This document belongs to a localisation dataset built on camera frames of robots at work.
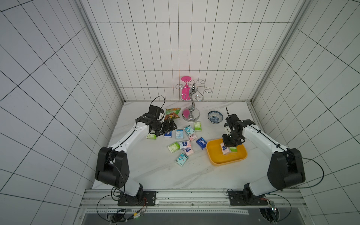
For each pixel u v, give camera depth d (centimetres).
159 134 81
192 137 95
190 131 95
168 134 96
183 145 88
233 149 88
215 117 107
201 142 92
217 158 81
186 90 100
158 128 71
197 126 100
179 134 96
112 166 43
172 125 78
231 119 71
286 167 44
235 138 71
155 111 68
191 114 110
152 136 94
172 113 104
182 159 85
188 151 88
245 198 66
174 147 90
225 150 83
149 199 73
